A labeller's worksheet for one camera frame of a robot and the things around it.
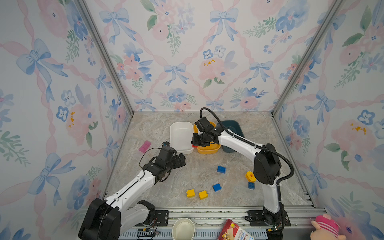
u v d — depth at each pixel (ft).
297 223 2.44
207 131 2.26
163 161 2.09
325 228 2.18
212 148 3.20
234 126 3.52
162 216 2.44
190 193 2.63
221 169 2.95
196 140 2.63
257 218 2.40
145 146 3.26
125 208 1.48
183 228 2.35
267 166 1.69
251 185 2.71
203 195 2.62
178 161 2.47
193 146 2.87
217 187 2.75
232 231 2.22
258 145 1.75
